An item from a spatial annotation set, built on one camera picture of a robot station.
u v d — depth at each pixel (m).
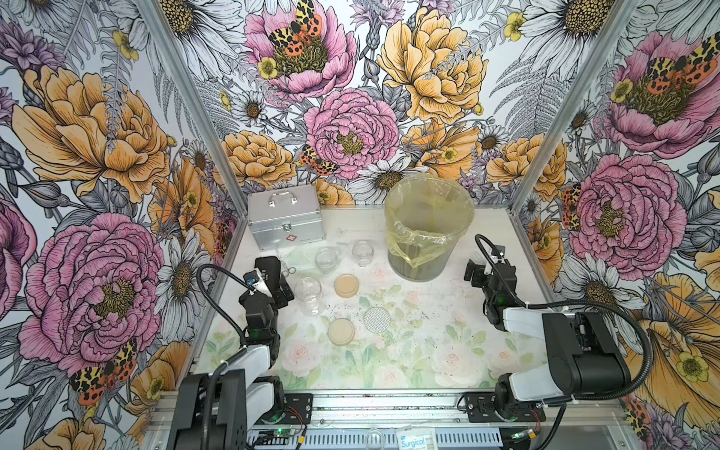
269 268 0.99
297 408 0.74
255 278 0.74
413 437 0.70
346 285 0.97
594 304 0.84
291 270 1.02
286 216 0.99
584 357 0.45
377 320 0.89
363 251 1.03
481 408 0.74
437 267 0.95
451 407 0.76
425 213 0.97
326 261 1.03
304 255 1.08
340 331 0.88
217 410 0.42
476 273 0.85
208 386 0.42
